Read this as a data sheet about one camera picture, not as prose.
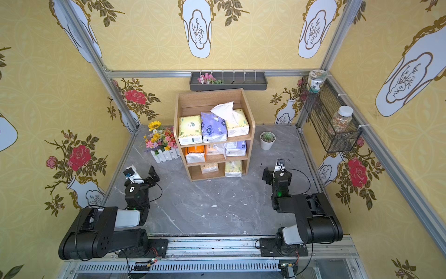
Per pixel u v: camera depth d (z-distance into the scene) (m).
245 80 0.92
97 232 0.43
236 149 0.81
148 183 0.78
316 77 0.84
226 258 0.72
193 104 0.84
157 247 0.74
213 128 0.70
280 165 0.79
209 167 0.92
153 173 0.82
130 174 0.73
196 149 0.78
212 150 0.82
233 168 0.90
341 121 0.65
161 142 0.92
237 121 0.71
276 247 0.73
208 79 0.88
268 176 0.84
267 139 1.03
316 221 0.44
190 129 0.69
